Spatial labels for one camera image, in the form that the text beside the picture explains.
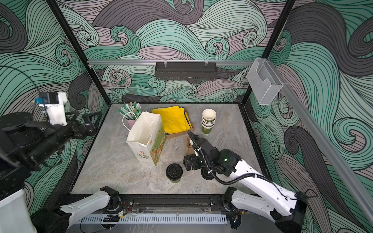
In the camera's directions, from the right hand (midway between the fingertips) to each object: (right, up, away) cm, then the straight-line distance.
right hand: (190, 160), depth 71 cm
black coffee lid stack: (+9, -11, +11) cm, 18 cm away
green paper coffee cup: (-8, -13, +6) cm, 16 cm away
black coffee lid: (-8, -6, +2) cm, 11 cm away
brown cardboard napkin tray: (-6, +9, +29) cm, 31 cm away
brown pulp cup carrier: (0, +1, +16) cm, 17 cm away
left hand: (-34, +24, -23) cm, 48 cm away
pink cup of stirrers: (-38, +25, +22) cm, 51 cm away
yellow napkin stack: (-10, +20, +33) cm, 40 cm away
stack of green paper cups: (+12, +20, +16) cm, 29 cm away
